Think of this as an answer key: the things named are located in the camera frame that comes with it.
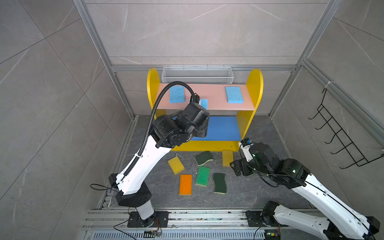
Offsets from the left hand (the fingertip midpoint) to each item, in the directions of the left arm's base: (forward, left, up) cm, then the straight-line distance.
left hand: (199, 121), depth 61 cm
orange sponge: (-12, +8, -41) cm, 43 cm away
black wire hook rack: (-2, -65, -9) cm, 66 cm away
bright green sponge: (-8, -3, -41) cm, 42 cm away
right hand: (-9, -18, -18) cm, 27 cm away
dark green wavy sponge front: (-10, -12, -42) cm, 45 cm away
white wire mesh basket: (+49, -1, -8) cm, 50 cm away
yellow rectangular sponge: (+7, -21, -44) cm, 49 cm away
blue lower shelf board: (+20, -17, -29) cm, 39 cm away
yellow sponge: (0, +13, -40) cm, 43 cm away
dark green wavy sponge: (+4, -4, -40) cm, 40 cm away
